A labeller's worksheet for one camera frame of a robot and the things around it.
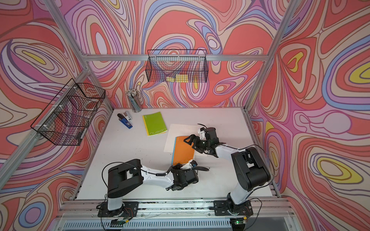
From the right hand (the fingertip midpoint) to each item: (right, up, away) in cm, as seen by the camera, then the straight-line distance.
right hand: (188, 146), depth 90 cm
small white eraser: (-47, +20, +21) cm, 55 cm away
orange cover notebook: (-3, -4, +1) cm, 5 cm away
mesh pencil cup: (-41, +32, +20) cm, 56 cm away
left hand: (-5, -12, -2) cm, 13 cm away
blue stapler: (-49, +16, +19) cm, 55 cm away
